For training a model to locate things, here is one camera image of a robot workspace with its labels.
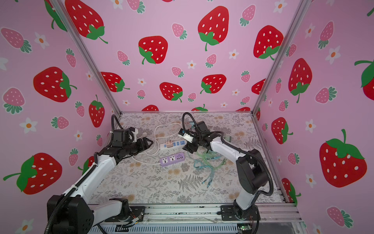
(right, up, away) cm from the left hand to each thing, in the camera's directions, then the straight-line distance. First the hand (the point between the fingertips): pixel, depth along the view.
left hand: (149, 143), depth 83 cm
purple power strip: (+13, -11, +8) cm, 19 cm away
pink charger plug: (+10, -2, +10) cm, 15 cm away
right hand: (+22, +1, +6) cm, 22 cm away
